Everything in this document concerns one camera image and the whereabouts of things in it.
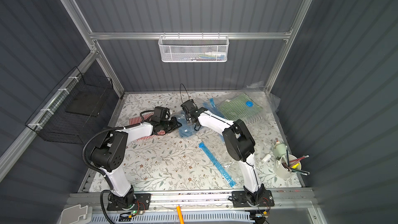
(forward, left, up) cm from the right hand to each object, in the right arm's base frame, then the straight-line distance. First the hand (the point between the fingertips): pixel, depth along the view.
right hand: (195, 117), depth 96 cm
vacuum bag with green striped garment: (+17, -41, -6) cm, 45 cm away
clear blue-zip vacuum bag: (-28, -20, -8) cm, 36 cm away
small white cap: (-24, -40, -5) cm, 47 cm away
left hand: (-5, +6, -1) cm, 8 cm away
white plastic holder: (-51, +47, +2) cm, 69 cm away
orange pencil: (-49, +5, -7) cm, 50 cm away
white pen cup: (-29, -48, 0) cm, 56 cm away
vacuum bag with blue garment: (-7, +5, -3) cm, 9 cm away
